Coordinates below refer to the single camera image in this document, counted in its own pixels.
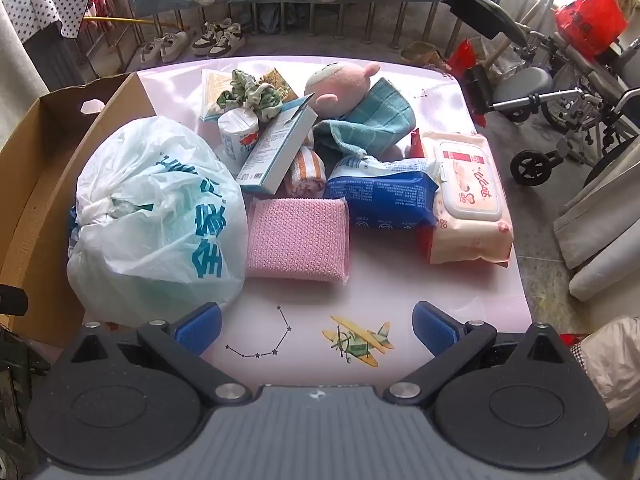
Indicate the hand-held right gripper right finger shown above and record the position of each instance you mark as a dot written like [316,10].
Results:
[435,327]

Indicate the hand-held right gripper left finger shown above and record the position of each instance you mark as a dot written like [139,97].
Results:
[200,327]

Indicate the blue and white carton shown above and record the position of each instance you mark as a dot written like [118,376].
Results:
[275,150]

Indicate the brown cardboard box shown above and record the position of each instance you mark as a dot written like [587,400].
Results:
[30,185]

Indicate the pink plush toy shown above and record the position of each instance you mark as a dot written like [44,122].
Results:
[335,82]

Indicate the pink printed tablecloth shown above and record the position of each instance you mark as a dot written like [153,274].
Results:
[380,300]

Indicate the white plastic bag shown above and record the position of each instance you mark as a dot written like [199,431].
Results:
[150,210]

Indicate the pink knitted sponge cloth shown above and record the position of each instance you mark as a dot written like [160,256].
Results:
[297,240]

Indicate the blue tissue packet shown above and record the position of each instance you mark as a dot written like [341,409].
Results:
[380,200]

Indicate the pink wet wipes pack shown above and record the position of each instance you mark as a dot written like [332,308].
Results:
[470,185]

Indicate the red packet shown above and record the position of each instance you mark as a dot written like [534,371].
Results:
[415,147]

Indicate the cream quilted jacket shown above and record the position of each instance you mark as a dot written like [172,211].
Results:
[615,360]

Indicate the orange striped towel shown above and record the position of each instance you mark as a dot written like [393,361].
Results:
[305,175]

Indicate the teal towel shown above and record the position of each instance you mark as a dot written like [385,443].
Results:
[380,120]

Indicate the green patterned scrunchie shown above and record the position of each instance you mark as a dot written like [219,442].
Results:
[250,95]

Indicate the cotton swab bag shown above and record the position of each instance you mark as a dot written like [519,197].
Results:
[212,90]

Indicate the brown packet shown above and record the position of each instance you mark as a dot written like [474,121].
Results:
[280,82]

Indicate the wheelchair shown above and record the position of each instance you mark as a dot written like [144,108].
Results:
[530,80]

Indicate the brown and white sneaker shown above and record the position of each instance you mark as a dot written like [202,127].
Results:
[205,40]
[227,42]

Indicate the dark grey cloth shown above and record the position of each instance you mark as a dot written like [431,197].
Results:
[55,60]

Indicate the yellow stick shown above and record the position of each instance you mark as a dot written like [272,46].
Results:
[120,20]

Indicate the red plastic bag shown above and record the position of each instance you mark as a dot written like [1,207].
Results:
[590,17]

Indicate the white polka dot cloth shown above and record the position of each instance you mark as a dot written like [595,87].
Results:
[40,2]

